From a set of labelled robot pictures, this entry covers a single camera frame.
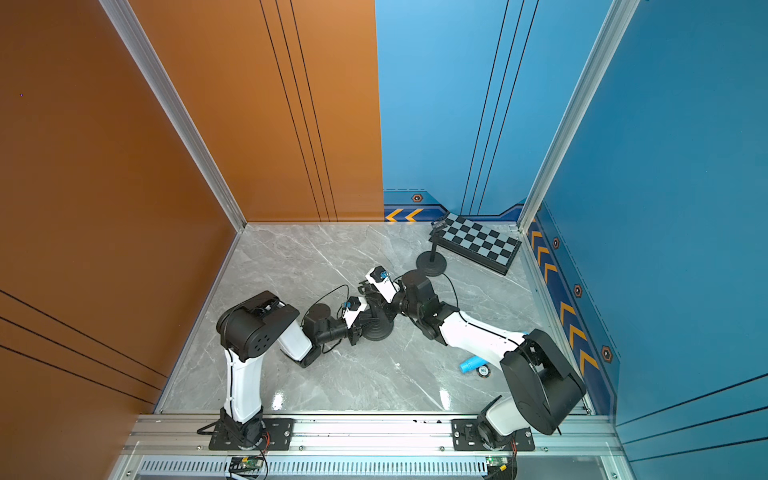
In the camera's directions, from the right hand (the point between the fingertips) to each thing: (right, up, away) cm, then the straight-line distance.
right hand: (372, 293), depth 83 cm
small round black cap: (+31, -22, 0) cm, 38 cm away
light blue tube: (+28, -20, 0) cm, 34 cm away
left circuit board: (-30, -39, -11) cm, 51 cm away
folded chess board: (+37, +14, +26) cm, 47 cm away
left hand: (+1, -8, +9) cm, 12 cm away
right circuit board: (+31, -39, -14) cm, 52 cm away
